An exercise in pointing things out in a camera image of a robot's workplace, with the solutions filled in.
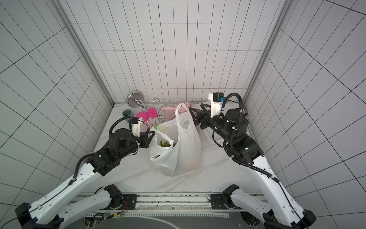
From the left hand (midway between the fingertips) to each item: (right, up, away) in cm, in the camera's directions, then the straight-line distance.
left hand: (153, 135), depth 71 cm
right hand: (+21, +15, -12) cm, 28 cm away
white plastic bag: (+12, -4, -4) cm, 13 cm away
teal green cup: (-28, +12, +36) cm, 47 cm away
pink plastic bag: (+6, +13, +24) cm, 28 cm away
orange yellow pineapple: (+8, -3, -6) cm, 10 cm away
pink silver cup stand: (-24, +23, +42) cm, 53 cm away
